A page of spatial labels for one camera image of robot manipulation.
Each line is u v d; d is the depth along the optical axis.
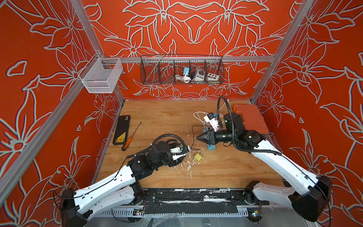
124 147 0.90
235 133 0.54
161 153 0.52
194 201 0.73
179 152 0.56
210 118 0.64
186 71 0.83
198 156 0.86
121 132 0.97
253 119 1.01
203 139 0.68
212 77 0.94
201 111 1.11
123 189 0.60
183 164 0.85
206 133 0.63
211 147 0.90
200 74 0.91
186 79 0.86
